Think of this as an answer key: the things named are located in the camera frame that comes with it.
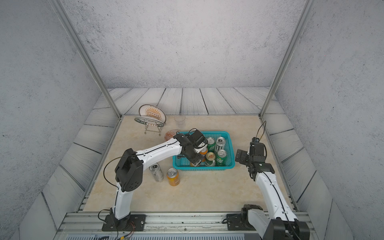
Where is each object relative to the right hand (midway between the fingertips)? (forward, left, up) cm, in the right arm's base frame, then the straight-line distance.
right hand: (248, 154), depth 83 cm
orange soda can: (-12, +41, -3) cm, 43 cm away
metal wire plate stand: (+28, +66, -9) cm, 72 cm away
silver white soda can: (-10, +49, -1) cm, 50 cm away
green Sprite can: (-2, +15, -4) cm, 15 cm away
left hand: (-1, +27, -5) cm, 28 cm away
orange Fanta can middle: (+2, +25, -1) cm, 25 cm away
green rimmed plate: (+21, +58, +5) cm, 62 cm away
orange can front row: (-2, +32, -10) cm, 33 cm away
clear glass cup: (+31, +41, -5) cm, 52 cm away
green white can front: (-2, +21, -2) cm, 21 cm away
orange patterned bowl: (+20, +48, -8) cm, 53 cm away
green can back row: (+7, +20, -1) cm, 21 cm away
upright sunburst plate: (+32, +61, +3) cm, 69 cm away
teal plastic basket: (+1, +39, -11) cm, 40 cm away
